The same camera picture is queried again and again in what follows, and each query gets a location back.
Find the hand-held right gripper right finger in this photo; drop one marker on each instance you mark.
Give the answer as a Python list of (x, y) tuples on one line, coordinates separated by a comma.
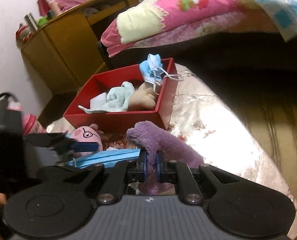
[(159, 166)]

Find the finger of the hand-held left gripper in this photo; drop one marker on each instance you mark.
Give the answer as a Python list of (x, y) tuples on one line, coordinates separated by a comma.
[(48, 138), (87, 147)]

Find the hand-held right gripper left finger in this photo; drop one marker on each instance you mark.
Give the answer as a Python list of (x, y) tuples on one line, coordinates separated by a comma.
[(143, 166)]

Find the pink pig plush toy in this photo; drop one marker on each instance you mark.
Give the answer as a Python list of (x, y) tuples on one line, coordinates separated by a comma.
[(86, 133)]

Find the blue face mask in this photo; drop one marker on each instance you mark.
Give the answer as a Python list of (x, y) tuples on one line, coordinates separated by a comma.
[(151, 67), (108, 157)]

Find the purple fluffy cloth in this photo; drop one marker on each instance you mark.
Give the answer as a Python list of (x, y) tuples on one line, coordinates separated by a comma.
[(163, 142)]

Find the red cardboard box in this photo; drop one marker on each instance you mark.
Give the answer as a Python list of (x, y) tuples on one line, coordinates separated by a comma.
[(113, 122)]

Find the white sponge block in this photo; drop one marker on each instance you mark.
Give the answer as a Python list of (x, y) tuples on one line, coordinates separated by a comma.
[(98, 101)]

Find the light blue towel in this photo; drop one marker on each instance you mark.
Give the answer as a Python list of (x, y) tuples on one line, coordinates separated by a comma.
[(118, 95)]

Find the beige plush toy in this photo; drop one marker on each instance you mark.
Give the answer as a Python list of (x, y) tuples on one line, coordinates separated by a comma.
[(141, 100)]

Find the pink lid plastic jar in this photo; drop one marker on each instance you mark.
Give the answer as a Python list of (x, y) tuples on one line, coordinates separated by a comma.
[(31, 126)]

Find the floral tablecloth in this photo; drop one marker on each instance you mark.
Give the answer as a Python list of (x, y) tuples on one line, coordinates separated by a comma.
[(213, 130)]

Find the wooden cabinet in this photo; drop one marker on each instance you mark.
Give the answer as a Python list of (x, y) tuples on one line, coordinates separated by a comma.
[(63, 45)]

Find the red white plush toy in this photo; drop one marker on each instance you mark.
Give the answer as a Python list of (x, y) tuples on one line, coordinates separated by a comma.
[(24, 32)]

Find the green toy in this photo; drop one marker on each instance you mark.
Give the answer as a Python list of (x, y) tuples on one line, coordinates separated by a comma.
[(44, 20)]

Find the steel thermos bottle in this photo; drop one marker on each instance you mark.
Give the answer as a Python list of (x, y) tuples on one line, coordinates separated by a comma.
[(30, 21)]

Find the beige bottle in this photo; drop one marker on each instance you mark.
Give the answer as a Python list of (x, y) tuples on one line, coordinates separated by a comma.
[(54, 7)]

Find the grey cloth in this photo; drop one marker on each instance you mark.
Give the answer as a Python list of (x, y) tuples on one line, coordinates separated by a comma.
[(92, 12)]

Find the dark wooden bed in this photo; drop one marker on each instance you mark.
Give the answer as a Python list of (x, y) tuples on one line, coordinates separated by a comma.
[(238, 50)]

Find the pink printed quilt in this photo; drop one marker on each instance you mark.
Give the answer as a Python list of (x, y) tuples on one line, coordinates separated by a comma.
[(188, 5)]

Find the white blue patchwork blanket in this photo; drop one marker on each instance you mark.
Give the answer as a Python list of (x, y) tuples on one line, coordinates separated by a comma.
[(281, 7)]

